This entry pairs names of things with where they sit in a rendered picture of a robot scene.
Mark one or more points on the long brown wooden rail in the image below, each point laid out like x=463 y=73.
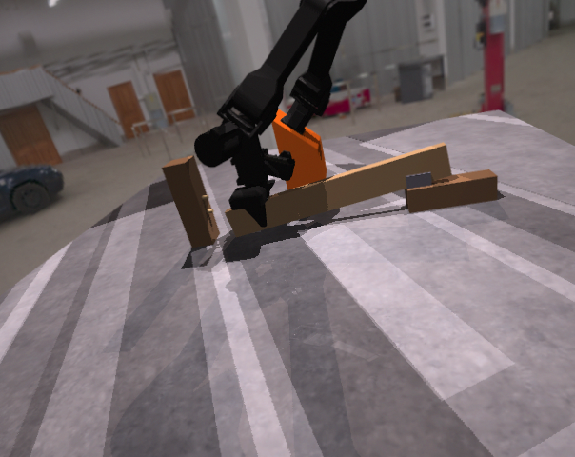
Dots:
x=344 y=189

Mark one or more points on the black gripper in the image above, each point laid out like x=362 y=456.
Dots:
x=253 y=196

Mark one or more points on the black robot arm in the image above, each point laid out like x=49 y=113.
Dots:
x=261 y=92

